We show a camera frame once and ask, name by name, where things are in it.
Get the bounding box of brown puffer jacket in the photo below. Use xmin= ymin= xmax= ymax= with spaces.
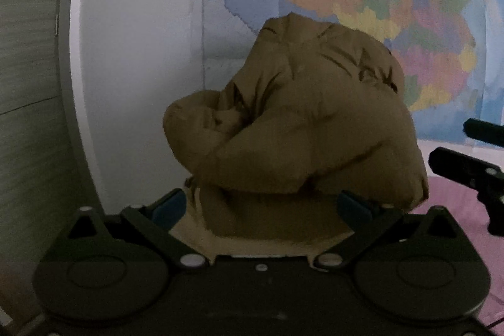
xmin=163 ymin=14 xmax=429 ymax=260

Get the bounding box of grey wooden wardrobe door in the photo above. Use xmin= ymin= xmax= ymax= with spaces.
xmin=1 ymin=0 xmax=92 ymax=335

